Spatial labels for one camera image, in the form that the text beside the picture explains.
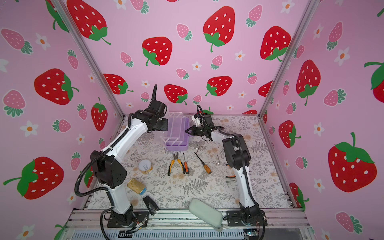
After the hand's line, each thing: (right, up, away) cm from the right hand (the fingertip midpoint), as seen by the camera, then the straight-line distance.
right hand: (185, 131), depth 100 cm
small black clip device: (-16, -40, -23) cm, 48 cm away
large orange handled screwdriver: (+14, -22, -9) cm, 28 cm away
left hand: (-12, +4, -13) cm, 18 cm away
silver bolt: (+30, -29, -14) cm, 44 cm away
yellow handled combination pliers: (-8, -20, -5) cm, 22 cm away
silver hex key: (+9, -13, +1) cm, 16 cm away
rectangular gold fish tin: (-26, -31, -19) cm, 44 cm away
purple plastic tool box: (-5, -5, -9) cm, 12 cm away
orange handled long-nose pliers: (+29, -27, -12) cm, 42 cm away
